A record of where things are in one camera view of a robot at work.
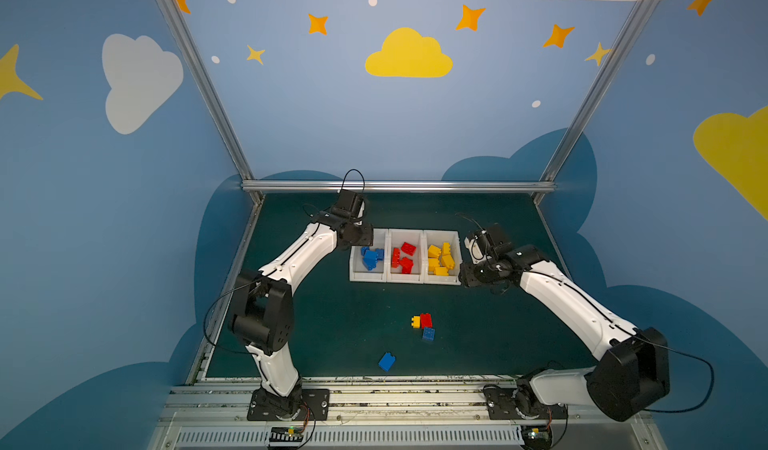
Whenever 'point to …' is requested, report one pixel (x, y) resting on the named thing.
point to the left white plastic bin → (358, 272)
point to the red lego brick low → (407, 265)
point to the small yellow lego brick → (416, 321)
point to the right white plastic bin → (436, 238)
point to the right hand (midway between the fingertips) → (471, 272)
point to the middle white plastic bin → (394, 239)
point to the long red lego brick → (395, 257)
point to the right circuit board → (537, 436)
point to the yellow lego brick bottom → (441, 271)
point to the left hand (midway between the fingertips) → (363, 233)
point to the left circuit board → (286, 434)
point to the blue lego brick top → (370, 259)
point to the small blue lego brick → (429, 334)
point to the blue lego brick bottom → (387, 361)
